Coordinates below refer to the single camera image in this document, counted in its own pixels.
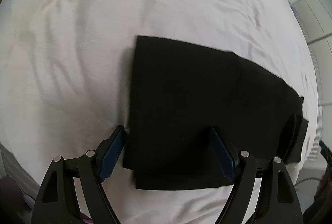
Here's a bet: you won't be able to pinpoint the white bed sheet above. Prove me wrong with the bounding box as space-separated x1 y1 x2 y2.
1 0 318 223

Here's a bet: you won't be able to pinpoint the black pants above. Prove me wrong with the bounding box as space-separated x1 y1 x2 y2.
123 36 308 191

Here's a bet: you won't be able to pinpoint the striped grey mattress side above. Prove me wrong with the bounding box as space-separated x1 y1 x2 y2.
1 145 39 199

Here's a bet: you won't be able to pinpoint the white wardrobe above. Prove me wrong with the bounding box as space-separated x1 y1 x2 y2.
293 0 332 105

